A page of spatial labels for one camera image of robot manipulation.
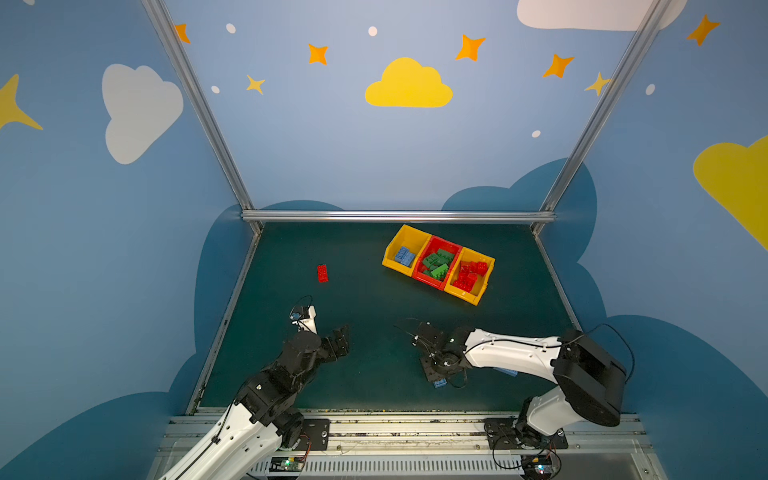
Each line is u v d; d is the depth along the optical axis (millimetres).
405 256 1104
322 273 1074
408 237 1160
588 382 436
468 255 1048
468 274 1024
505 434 749
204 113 861
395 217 1258
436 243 1083
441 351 638
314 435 744
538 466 715
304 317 664
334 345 682
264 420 507
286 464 705
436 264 1050
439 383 820
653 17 702
